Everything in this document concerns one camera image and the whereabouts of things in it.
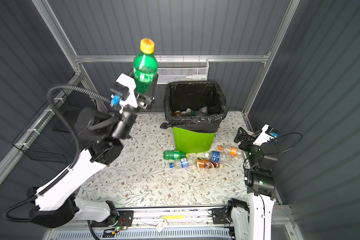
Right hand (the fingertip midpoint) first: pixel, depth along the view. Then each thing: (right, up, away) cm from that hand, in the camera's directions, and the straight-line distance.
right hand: (250, 133), depth 65 cm
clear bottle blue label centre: (-30, -19, +23) cm, 42 cm away
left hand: (-40, +19, -24) cm, 51 cm away
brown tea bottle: (-15, -19, +22) cm, 33 cm away
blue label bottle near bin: (-6, -16, +26) cm, 31 cm away
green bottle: (-35, -14, +26) cm, 46 cm away
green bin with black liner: (-23, +14, +31) cm, 41 cm away
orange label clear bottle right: (+1, -13, +28) cm, 30 cm away
